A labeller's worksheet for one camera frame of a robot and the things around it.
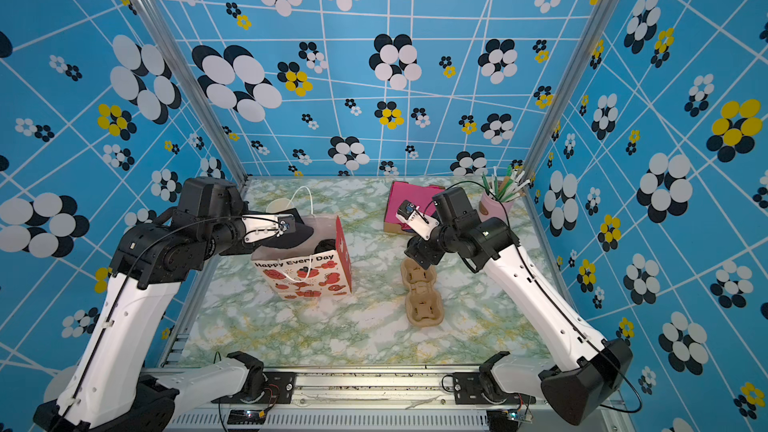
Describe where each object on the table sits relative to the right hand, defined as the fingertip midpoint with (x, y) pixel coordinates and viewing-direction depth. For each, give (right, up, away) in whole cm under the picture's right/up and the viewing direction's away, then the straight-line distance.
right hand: (424, 234), depth 74 cm
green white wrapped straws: (+28, +13, +18) cm, 36 cm away
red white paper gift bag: (-26, -8, -1) cm, 28 cm away
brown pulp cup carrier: (+1, -21, +12) cm, 24 cm away
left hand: (-38, +7, -10) cm, 40 cm away
